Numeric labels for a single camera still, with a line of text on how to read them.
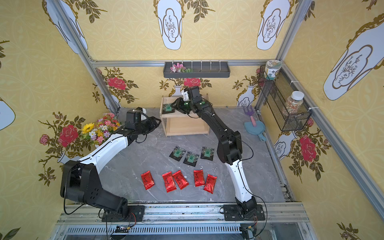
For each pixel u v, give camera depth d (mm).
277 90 930
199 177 835
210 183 814
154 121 799
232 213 734
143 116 719
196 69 918
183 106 811
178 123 1098
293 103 652
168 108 921
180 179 836
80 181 435
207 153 949
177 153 949
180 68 880
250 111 1203
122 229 731
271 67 841
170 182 828
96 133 852
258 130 1093
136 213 733
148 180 836
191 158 926
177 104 818
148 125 779
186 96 850
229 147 582
